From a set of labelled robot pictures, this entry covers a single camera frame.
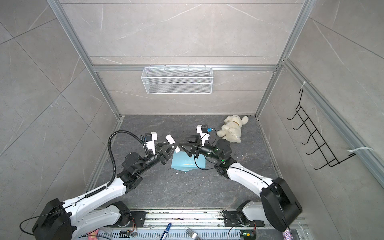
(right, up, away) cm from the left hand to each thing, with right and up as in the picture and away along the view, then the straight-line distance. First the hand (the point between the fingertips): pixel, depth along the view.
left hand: (176, 141), depth 66 cm
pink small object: (-38, -43, +1) cm, 58 cm away
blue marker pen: (-5, -43, +4) cm, 43 cm away
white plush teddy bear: (+33, +5, +31) cm, 46 cm away
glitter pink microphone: (+51, -43, +1) cm, 67 cm away
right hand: (+3, 0, +3) cm, 4 cm away
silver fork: (+7, -44, +3) cm, 45 cm away
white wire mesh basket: (-3, +39, +35) cm, 52 cm away
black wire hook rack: (+64, -2, -3) cm, 64 cm away
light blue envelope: (0, -15, +25) cm, 29 cm away
